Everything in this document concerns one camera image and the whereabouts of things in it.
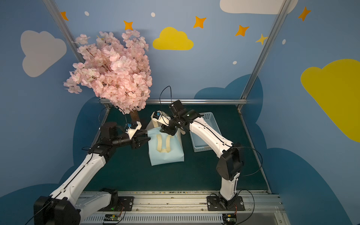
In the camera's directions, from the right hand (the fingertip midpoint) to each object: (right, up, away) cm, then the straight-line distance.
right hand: (165, 125), depth 81 cm
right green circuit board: (+35, -49, -8) cm, 60 cm away
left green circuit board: (-27, -48, -9) cm, 55 cm away
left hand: (-9, -4, -4) cm, 11 cm away
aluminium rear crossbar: (+22, +20, +39) cm, 49 cm away
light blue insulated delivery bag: (0, -13, -1) cm, 13 cm away
